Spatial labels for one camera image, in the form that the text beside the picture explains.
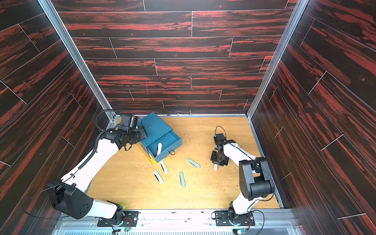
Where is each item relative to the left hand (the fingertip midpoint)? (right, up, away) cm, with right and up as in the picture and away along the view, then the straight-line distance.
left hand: (147, 133), depth 82 cm
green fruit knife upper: (+26, -19, +11) cm, 34 cm away
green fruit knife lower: (+19, -28, +5) cm, 34 cm away
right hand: (+43, -19, +11) cm, 48 cm away
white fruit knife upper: (+8, -22, +10) cm, 25 cm away
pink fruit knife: (+6, -9, +1) cm, 11 cm away
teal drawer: (+13, -5, +1) cm, 13 cm away
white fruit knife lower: (+5, -27, +6) cm, 28 cm away
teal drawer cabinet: (+5, +1, +4) cm, 7 cm away
